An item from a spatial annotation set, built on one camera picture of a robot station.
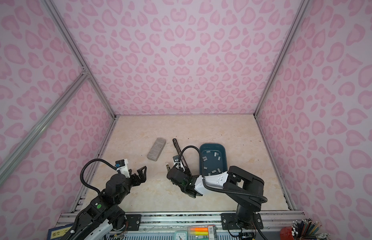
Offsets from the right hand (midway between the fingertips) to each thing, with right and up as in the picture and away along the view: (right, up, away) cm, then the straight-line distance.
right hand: (175, 168), depth 86 cm
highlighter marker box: (+12, -26, -16) cm, 33 cm away
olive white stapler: (-5, 0, +2) cm, 5 cm away
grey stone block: (-14, +9, +12) cm, 20 cm away
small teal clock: (+4, -26, -18) cm, 32 cm away
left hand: (-18, +3, -8) cm, 20 cm away
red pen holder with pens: (+55, -18, -25) cm, 63 cm away
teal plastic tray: (+23, +3, +9) cm, 25 cm away
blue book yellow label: (-53, -26, -17) cm, 61 cm away
